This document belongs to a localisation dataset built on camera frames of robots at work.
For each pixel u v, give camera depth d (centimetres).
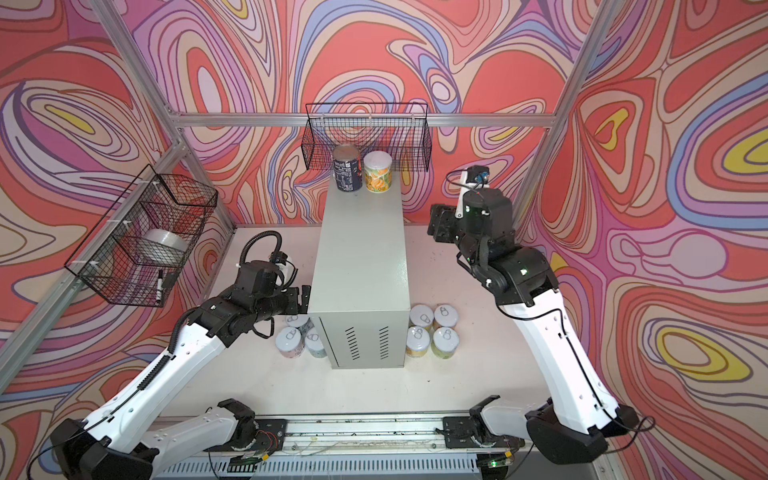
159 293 71
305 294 68
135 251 74
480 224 41
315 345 83
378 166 75
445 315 89
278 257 65
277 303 61
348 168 75
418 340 84
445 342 84
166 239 73
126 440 39
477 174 49
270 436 72
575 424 36
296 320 88
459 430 73
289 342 84
